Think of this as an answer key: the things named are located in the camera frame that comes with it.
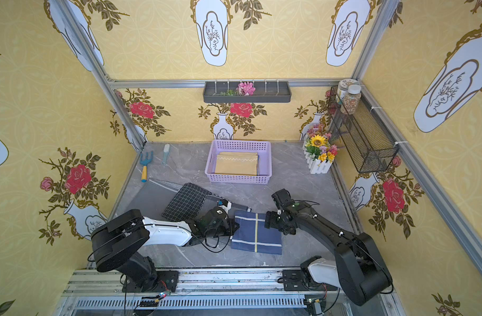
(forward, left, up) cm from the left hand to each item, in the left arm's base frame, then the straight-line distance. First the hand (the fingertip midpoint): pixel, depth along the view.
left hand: (235, 222), depth 88 cm
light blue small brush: (+46, +41, -2) cm, 62 cm away
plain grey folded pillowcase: (+14, +40, -1) cm, 42 cm away
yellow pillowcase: (+34, -1, -1) cm, 34 cm away
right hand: (-1, -18, +1) cm, 18 cm away
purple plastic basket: (+42, -17, +2) cm, 46 cm away
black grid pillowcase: (+9, +23, 0) cm, 25 cm away
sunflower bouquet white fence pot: (+28, -42, +13) cm, 52 cm away
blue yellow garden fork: (+32, +50, -2) cm, 59 cm away
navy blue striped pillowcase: (-5, -7, -1) cm, 9 cm away
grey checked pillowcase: (+10, +11, 0) cm, 15 cm away
